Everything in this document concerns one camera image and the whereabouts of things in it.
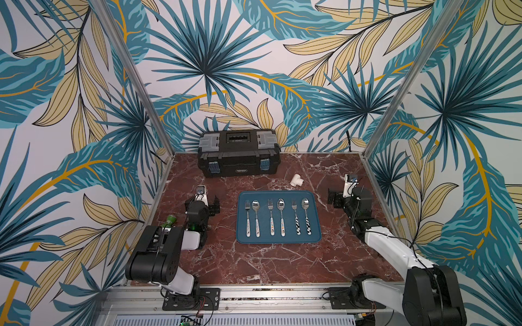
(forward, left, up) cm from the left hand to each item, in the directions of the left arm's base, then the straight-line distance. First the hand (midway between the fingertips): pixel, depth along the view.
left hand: (205, 197), depth 93 cm
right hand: (+1, -60, +9) cm, 61 cm away
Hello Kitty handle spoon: (-1, -35, -3) cm, 35 cm away
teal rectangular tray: (-6, -34, -5) cm, 35 cm away
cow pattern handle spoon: (+1, -47, -5) cm, 47 cm away
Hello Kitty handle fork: (0, -30, -7) cm, 31 cm away
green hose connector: (-9, +14, -4) cm, 17 cm away
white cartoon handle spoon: (-1, -24, -4) cm, 24 cm away
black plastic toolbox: (+18, -12, +11) cm, 24 cm away
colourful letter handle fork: (-1, -19, -6) cm, 20 cm away
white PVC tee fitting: (+14, -44, -4) cm, 46 cm away
